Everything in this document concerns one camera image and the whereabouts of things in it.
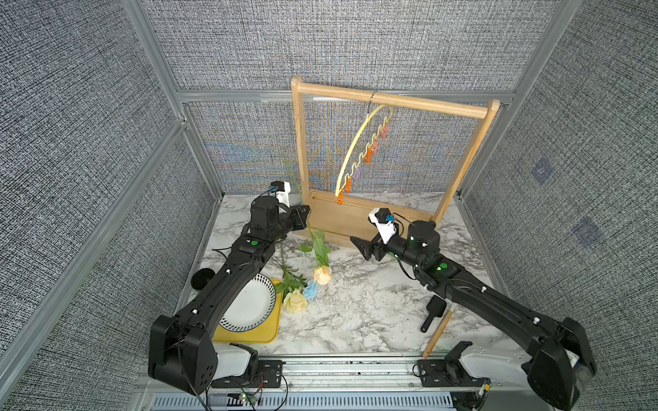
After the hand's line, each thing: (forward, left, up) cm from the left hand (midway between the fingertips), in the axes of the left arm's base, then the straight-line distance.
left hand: (314, 204), depth 77 cm
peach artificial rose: (-16, -2, -14) cm, 21 cm away
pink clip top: (+39, -28, -1) cm, 48 cm away
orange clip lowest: (+29, -11, -28) cm, 41 cm away
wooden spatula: (-31, -37, -28) cm, 56 cm away
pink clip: (+21, -21, +5) cm, 30 cm away
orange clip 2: (+17, -18, +4) cm, 25 cm away
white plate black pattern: (-21, +22, -27) cm, 40 cm away
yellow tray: (-28, +16, -28) cm, 43 cm away
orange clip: (+4, -10, +5) cm, 12 cm away
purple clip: (+9, -14, +4) cm, 17 cm away
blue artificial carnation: (-17, +3, -25) cm, 30 cm away
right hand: (-7, -14, 0) cm, 15 cm away
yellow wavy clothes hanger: (0, -7, +7) cm, 10 cm away
